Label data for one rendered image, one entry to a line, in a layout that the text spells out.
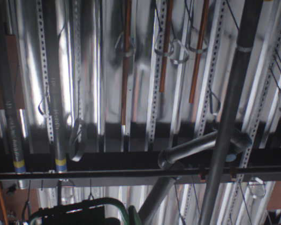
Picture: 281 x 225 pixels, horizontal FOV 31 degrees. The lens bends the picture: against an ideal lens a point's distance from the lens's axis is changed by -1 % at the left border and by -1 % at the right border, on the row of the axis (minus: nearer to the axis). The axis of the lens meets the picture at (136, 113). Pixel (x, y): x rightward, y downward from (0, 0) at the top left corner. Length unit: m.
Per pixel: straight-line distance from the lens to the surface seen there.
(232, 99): 2.88
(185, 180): 4.32
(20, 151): 3.51
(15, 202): 4.82
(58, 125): 3.30
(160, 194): 3.58
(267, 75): 3.53
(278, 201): 5.17
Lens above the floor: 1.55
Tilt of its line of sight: 47 degrees up
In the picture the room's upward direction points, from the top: 6 degrees counter-clockwise
